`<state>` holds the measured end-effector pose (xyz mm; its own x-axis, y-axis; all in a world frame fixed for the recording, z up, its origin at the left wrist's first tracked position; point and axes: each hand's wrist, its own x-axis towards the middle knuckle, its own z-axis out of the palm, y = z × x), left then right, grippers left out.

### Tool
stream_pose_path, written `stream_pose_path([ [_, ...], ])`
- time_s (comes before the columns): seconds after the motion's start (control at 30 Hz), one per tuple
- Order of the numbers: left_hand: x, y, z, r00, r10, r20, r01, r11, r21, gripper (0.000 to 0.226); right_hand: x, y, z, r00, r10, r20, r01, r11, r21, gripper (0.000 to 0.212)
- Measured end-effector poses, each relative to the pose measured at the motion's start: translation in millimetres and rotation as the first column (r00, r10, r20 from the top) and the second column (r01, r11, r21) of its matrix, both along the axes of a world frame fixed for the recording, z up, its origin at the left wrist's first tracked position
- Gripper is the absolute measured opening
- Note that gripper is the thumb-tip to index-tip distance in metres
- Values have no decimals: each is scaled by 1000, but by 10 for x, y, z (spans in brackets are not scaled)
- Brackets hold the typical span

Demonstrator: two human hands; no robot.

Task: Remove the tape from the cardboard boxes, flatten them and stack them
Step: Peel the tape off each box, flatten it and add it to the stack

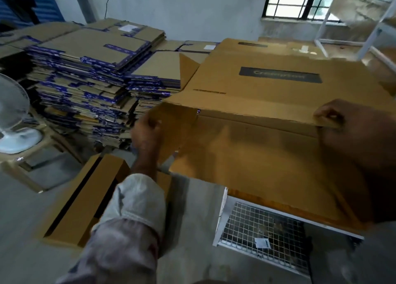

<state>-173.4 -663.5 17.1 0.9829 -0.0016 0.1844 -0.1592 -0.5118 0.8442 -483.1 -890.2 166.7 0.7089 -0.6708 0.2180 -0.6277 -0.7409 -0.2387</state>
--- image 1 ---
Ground assembled boxes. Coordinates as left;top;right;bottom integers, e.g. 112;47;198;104
42;154;174;247

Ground white paper tag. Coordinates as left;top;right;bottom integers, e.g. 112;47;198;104
254;237;272;251

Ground person's right hand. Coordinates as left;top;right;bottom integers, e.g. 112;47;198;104
312;98;396;170

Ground stack of brown cartons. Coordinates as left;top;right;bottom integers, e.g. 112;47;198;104
148;51;396;232

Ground beige plastic chair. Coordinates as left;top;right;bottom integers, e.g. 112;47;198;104
0;129;84;194

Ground person's left forearm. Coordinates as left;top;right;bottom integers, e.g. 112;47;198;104
131;154;160;181

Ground large white table fan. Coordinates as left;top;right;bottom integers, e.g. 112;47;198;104
0;73;44;154

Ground black fan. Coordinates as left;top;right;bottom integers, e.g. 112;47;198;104
0;0;39;28

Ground wooden table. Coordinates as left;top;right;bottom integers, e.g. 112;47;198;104
170;36;396;235

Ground brown cardboard box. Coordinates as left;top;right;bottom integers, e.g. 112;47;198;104
213;38;347;60

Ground person's light grey shirt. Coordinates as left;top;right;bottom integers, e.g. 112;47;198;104
56;172;396;284

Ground white metal shelf rack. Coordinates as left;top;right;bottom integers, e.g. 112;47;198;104
314;0;396;77

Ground person's left hand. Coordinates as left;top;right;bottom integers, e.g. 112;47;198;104
131;115;163;161

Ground person's right forearm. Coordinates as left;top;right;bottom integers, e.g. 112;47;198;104
356;157;396;226

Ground white wire mesh cage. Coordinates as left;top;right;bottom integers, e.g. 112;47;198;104
213;188;366;278

